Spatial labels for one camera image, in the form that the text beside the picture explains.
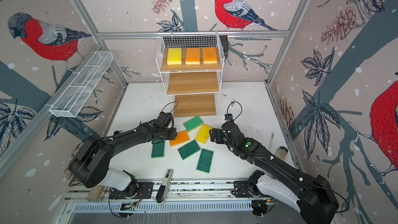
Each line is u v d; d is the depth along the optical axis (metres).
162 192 0.69
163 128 0.71
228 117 0.72
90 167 0.43
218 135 0.70
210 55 0.74
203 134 0.93
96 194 0.69
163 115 0.72
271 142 0.89
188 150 0.85
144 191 0.73
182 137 0.90
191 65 0.73
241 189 0.74
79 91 0.76
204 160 0.81
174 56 0.74
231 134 0.59
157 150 0.86
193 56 0.74
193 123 0.96
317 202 0.38
